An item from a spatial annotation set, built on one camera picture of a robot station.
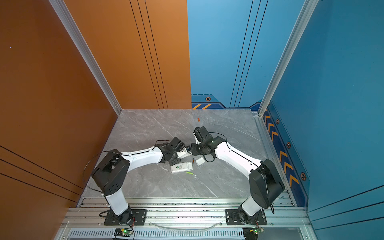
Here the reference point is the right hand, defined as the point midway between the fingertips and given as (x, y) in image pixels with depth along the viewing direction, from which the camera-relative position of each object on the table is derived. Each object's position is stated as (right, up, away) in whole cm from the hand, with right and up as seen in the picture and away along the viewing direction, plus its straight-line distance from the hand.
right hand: (192, 150), depth 85 cm
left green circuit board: (-33, -37, -14) cm, 51 cm away
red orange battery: (+4, +19, +31) cm, 36 cm away
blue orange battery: (+1, -8, +8) cm, 11 cm away
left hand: (-11, -4, +9) cm, 15 cm away
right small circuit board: (+31, -35, -15) cm, 50 cm away
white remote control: (-6, -11, +4) cm, 13 cm away
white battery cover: (+5, -9, +8) cm, 13 cm away
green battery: (-2, -14, +3) cm, 15 cm away
